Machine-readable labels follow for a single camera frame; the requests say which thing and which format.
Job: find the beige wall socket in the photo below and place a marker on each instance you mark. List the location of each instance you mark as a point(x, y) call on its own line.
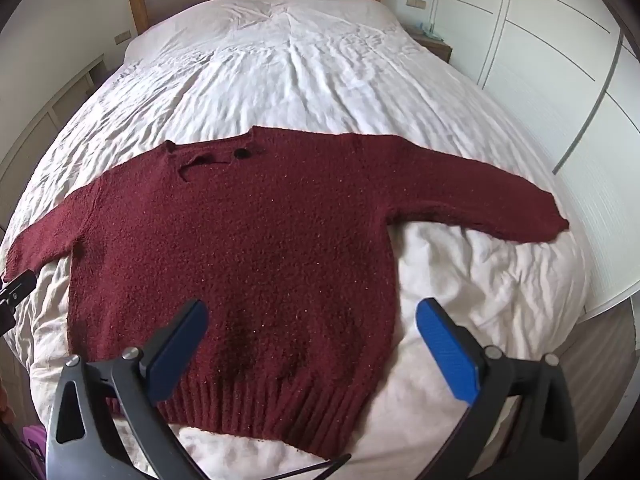
point(416, 2)
point(122, 37)

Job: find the teal object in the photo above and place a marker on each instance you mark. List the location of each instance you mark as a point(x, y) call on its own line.
point(430, 31)

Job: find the bed with white sheet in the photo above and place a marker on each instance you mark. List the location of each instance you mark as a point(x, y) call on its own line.
point(300, 70)

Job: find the white wardrobe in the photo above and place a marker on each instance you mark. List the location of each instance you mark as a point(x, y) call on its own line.
point(550, 60)

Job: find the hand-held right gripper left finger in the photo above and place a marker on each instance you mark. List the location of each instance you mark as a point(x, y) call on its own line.
point(180, 340)

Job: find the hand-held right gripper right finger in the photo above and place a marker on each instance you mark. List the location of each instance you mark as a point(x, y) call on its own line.
point(445, 350)

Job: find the pink object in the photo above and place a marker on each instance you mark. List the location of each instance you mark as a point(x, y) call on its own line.
point(35, 445)

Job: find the wooden nightstand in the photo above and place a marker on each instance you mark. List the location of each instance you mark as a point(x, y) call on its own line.
point(436, 49)

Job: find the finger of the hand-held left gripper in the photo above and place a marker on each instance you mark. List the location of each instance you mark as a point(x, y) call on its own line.
point(19, 287)

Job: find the dark red knitted sweater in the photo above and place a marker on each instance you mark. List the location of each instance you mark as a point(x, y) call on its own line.
point(250, 235)

